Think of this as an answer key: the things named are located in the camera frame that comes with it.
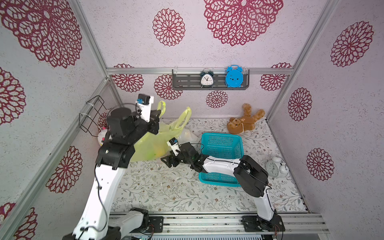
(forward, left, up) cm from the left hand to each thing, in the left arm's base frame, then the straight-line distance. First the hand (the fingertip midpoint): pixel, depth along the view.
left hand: (158, 112), depth 62 cm
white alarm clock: (-9, -61, -35) cm, 71 cm away
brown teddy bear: (+24, -46, -37) cm, 64 cm away
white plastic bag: (+16, -11, -38) cm, 43 cm away
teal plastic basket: (+11, -38, -43) cm, 58 cm away
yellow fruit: (-2, +4, -29) cm, 30 cm away
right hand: (-2, +2, -30) cm, 31 cm away
